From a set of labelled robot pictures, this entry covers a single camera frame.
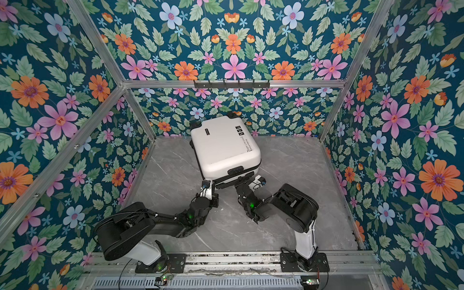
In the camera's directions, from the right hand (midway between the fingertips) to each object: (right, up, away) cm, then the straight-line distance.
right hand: (235, 177), depth 91 cm
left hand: (-7, -2, -7) cm, 10 cm away
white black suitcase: (-5, +13, -5) cm, 15 cm away
